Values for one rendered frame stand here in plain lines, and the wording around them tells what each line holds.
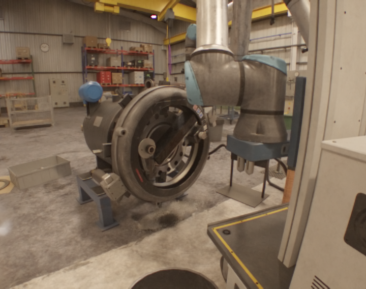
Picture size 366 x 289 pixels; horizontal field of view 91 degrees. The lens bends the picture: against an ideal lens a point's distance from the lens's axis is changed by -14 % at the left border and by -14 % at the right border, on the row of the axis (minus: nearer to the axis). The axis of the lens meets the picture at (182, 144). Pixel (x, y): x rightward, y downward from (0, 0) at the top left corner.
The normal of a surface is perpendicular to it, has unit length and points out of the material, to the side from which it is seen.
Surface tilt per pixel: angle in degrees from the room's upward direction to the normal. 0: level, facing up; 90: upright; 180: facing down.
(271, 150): 90
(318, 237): 90
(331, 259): 90
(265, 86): 92
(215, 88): 105
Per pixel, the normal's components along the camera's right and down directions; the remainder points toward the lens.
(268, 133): -0.06, -0.10
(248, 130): -0.66, -0.17
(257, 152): 0.33, 0.23
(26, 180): 0.82, 0.14
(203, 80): -0.08, 0.17
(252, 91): -0.07, 0.55
